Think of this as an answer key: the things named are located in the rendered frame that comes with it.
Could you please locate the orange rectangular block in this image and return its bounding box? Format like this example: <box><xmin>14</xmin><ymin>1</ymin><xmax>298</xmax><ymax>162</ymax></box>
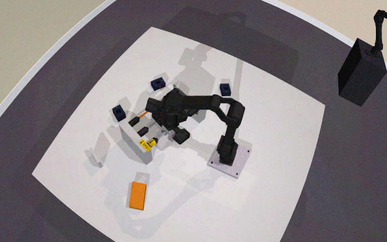
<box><xmin>129</xmin><ymin>181</ymin><xmax>147</xmax><ymax>211</ymax></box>

